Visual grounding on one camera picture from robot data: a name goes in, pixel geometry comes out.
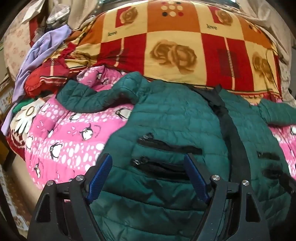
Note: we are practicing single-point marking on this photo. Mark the green quilted jacket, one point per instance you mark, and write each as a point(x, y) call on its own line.
point(173, 111)

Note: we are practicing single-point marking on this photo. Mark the green cloth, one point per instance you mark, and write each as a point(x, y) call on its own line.
point(19, 108)

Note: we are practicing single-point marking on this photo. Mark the pink penguin print blanket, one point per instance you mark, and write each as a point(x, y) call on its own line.
point(69, 143)

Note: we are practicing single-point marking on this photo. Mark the red frilled cushion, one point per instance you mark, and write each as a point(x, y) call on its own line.
point(44, 78)

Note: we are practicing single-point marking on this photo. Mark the floral beige cloth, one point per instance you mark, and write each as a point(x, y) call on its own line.
point(18, 41)

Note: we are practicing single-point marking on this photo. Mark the lavender cloth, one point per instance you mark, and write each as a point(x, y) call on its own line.
point(41, 46)

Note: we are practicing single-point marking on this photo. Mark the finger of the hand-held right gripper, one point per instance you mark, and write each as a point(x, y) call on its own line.
point(288, 184)

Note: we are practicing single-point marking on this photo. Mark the white glove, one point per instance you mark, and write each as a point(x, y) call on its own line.
point(23, 120)

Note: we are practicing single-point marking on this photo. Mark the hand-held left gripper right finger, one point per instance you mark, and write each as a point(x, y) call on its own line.
point(196, 179)

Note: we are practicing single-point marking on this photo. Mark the red orange rose checkered blanket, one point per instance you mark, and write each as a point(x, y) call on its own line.
point(161, 34)

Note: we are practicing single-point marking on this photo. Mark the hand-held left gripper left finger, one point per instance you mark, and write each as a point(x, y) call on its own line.
point(99, 177)

